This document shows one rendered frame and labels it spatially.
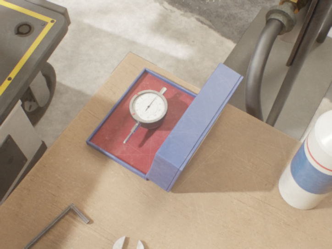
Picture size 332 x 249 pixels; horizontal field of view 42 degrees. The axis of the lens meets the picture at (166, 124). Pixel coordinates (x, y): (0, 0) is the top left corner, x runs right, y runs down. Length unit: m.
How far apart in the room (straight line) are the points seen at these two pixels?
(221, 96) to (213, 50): 0.79
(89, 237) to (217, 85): 0.27
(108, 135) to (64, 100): 0.62
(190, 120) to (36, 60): 0.50
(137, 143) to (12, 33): 0.47
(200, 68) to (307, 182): 0.80
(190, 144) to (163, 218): 0.13
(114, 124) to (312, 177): 0.30
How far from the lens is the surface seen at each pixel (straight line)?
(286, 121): 1.25
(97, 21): 1.44
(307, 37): 0.90
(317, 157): 0.51
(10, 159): 1.02
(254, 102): 0.83
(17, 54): 0.99
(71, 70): 1.33
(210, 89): 0.57
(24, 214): 0.65
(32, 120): 1.22
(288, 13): 0.86
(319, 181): 0.55
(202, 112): 0.55
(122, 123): 0.68
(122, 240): 0.61
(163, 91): 0.67
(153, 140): 0.66
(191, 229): 0.62
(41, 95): 1.17
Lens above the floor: 1.07
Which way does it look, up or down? 62 degrees down
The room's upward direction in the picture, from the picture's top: straight up
